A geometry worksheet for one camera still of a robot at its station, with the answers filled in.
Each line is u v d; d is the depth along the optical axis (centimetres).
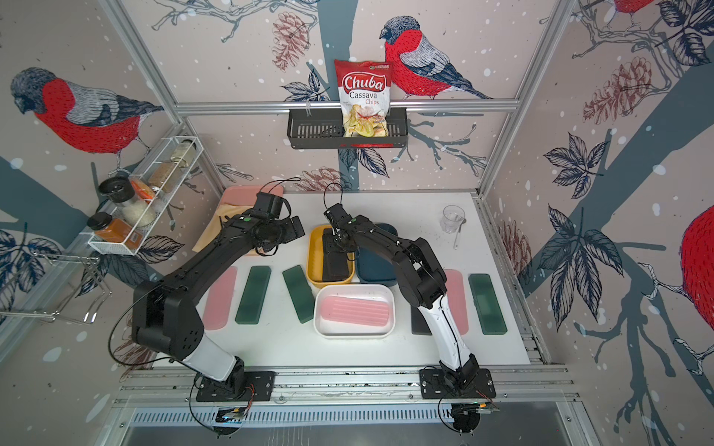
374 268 94
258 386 73
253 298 91
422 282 56
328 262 92
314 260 100
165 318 43
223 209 114
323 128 95
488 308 86
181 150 86
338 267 91
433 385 73
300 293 91
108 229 60
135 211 68
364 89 82
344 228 77
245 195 122
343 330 86
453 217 107
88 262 57
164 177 78
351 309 86
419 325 83
